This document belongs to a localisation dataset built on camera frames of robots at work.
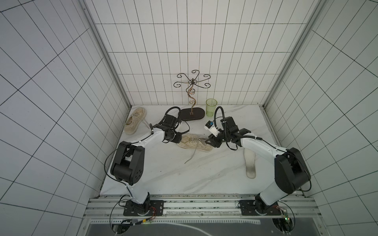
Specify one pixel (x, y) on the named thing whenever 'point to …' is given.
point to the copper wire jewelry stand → (190, 114)
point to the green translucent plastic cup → (210, 106)
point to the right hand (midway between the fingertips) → (209, 135)
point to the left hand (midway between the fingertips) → (176, 140)
